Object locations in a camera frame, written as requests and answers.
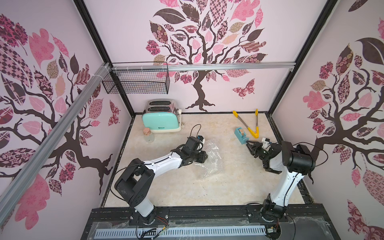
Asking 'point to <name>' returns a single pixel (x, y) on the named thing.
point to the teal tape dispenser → (241, 135)
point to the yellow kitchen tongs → (255, 134)
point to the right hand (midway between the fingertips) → (247, 141)
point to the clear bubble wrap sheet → (212, 165)
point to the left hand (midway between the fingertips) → (205, 158)
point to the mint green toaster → (162, 115)
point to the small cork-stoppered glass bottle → (148, 136)
